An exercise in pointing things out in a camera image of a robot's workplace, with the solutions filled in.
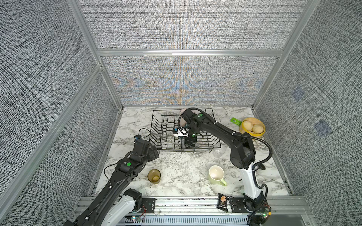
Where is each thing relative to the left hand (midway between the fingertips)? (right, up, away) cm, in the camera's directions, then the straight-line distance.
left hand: (153, 149), depth 79 cm
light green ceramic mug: (+36, -15, +3) cm, 39 cm away
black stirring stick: (+65, -12, +7) cm, 66 cm away
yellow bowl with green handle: (+70, +16, +26) cm, 76 cm away
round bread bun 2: (+69, +11, +20) cm, 73 cm away
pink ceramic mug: (+16, +16, -1) cm, 23 cm away
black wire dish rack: (+2, +4, +20) cm, 21 cm away
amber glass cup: (0, -17, +4) cm, 17 cm away
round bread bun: (+63, +13, +21) cm, 67 cm away
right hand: (+19, +7, +10) cm, 23 cm away
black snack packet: (+37, -26, -6) cm, 46 cm away
